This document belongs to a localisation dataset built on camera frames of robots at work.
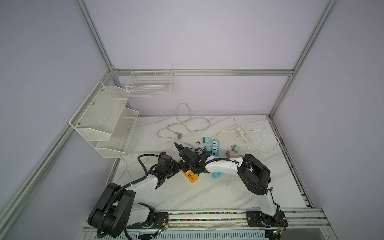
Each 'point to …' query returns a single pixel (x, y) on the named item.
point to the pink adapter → (230, 154)
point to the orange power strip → (191, 176)
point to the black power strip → (199, 151)
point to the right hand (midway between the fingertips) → (180, 162)
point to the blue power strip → (215, 148)
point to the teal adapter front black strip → (208, 149)
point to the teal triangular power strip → (216, 175)
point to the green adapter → (236, 148)
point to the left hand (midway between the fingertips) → (179, 167)
